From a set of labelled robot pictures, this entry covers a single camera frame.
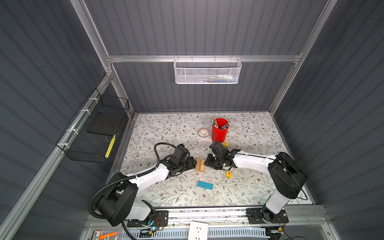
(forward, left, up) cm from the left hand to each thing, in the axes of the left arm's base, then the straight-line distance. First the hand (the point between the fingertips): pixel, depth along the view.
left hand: (194, 162), depth 87 cm
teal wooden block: (-11, -6, -6) cm, 14 cm away
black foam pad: (+13, +45, +23) cm, 52 cm away
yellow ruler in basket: (0, +39, +21) cm, 45 cm away
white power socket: (-33, 0, -2) cm, 33 cm away
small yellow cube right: (-6, -20, -4) cm, 21 cm away
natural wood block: (-1, -2, -3) cm, 4 cm away
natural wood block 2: (-1, -5, -3) cm, 5 cm away
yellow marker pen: (+14, -22, -3) cm, 26 cm away
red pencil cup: (+23, -19, -2) cm, 30 cm away
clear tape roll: (+26, -8, -5) cm, 28 cm away
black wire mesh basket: (+6, +50, +22) cm, 55 cm away
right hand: (0, -7, -3) cm, 7 cm away
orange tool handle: (-32, +44, -5) cm, 55 cm away
